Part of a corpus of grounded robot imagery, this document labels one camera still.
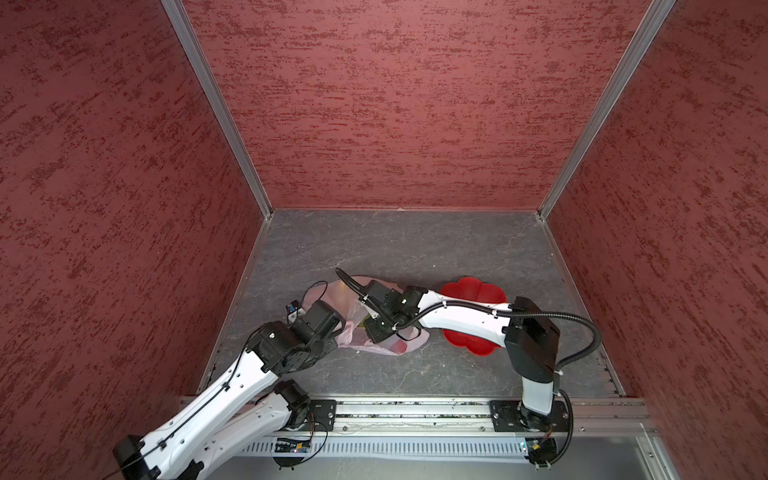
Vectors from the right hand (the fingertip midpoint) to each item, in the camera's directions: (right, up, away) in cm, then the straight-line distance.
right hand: (373, 339), depth 81 cm
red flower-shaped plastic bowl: (+32, +12, +14) cm, 37 cm away
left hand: (-12, 0, -7) cm, 13 cm away
